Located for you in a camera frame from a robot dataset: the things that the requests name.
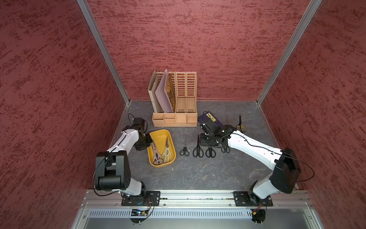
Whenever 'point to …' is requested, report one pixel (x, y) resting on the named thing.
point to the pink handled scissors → (157, 160)
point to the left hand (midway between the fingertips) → (148, 147)
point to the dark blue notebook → (208, 115)
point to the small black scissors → (184, 151)
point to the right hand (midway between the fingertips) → (202, 144)
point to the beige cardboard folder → (152, 90)
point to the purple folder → (161, 95)
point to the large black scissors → (198, 150)
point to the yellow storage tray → (159, 139)
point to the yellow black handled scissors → (240, 127)
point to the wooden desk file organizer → (181, 89)
